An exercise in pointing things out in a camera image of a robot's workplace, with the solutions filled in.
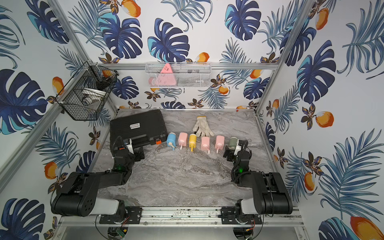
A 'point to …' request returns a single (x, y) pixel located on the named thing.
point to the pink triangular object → (166, 77)
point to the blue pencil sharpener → (171, 140)
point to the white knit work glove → (202, 127)
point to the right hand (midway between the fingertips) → (235, 147)
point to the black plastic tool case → (144, 127)
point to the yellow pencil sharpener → (192, 141)
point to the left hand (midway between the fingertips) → (133, 146)
